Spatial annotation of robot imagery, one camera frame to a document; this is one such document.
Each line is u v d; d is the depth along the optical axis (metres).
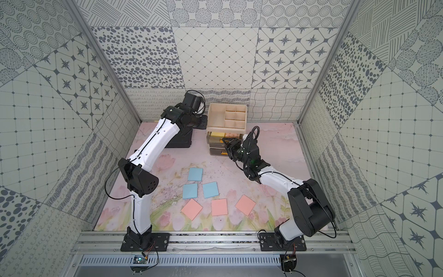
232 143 0.75
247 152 0.64
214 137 0.89
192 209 0.84
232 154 0.77
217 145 0.95
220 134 0.90
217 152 1.00
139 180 0.57
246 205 0.84
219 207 0.84
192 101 0.64
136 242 0.65
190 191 0.89
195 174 0.96
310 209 0.44
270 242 0.74
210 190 0.90
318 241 0.76
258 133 0.75
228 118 0.89
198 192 0.88
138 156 0.51
